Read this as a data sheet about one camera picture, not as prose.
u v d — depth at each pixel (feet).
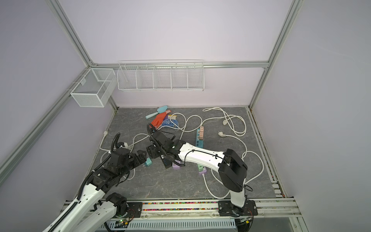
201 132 3.18
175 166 2.85
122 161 1.94
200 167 2.65
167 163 2.86
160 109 3.93
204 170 2.77
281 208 2.49
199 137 3.18
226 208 2.42
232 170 1.48
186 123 3.59
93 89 3.31
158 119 3.57
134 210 2.41
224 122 3.56
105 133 3.53
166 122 3.57
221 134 3.34
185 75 3.39
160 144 1.96
